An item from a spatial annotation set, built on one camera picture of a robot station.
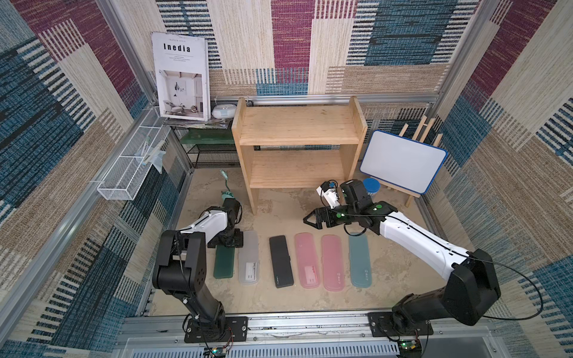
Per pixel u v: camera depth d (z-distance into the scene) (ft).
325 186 2.44
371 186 2.81
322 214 2.26
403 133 3.03
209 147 3.79
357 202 2.05
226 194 3.18
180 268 1.55
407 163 2.95
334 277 2.73
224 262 2.91
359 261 2.86
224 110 2.90
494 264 1.41
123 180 2.95
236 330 2.40
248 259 2.96
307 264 2.85
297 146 3.80
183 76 2.55
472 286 1.35
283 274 2.77
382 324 2.41
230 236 2.57
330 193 2.41
